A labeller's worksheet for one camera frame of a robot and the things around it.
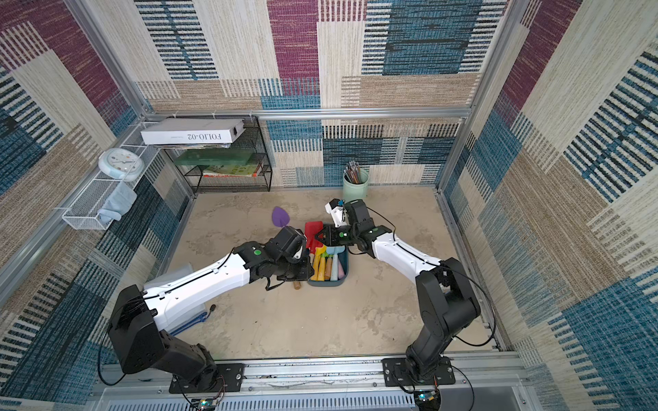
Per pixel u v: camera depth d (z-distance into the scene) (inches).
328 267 35.7
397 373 28.7
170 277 37.9
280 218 42.8
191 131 31.3
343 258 37.5
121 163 29.4
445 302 18.0
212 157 38.7
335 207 31.3
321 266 36.1
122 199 27.4
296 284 34.8
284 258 25.5
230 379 28.9
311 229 34.0
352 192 42.3
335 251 37.1
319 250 34.2
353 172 41.2
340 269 35.7
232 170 39.3
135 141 33.7
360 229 27.2
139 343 15.8
